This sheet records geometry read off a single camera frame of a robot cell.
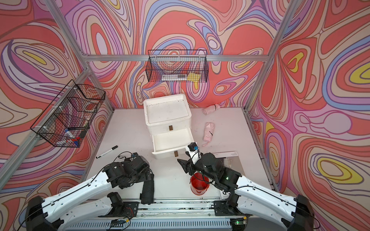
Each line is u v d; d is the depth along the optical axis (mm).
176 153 820
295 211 414
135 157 706
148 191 772
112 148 957
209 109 1155
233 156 890
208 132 1015
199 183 818
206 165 530
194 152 595
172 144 842
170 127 838
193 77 908
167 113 857
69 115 770
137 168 582
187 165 615
